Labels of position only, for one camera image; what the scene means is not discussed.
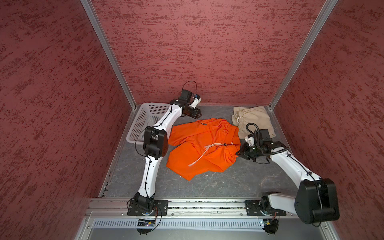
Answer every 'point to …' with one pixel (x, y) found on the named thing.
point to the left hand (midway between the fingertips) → (196, 115)
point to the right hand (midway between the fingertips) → (235, 156)
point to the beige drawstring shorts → (258, 115)
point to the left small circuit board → (143, 223)
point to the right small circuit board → (271, 225)
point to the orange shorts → (202, 146)
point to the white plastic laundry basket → (144, 115)
